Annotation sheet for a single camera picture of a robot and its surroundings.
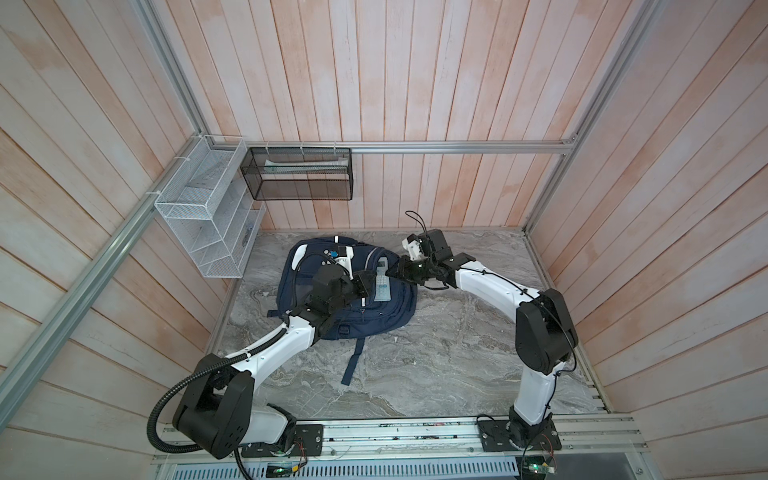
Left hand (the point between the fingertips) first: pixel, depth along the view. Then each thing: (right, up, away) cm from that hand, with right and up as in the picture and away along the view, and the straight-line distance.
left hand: (379, 278), depth 81 cm
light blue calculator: (+1, -5, +7) cm, 8 cm away
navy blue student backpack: (+4, -8, +7) cm, 11 cm away
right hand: (+2, +1, +8) cm, 8 cm away
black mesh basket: (-28, +36, +22) cm, 50 cm away
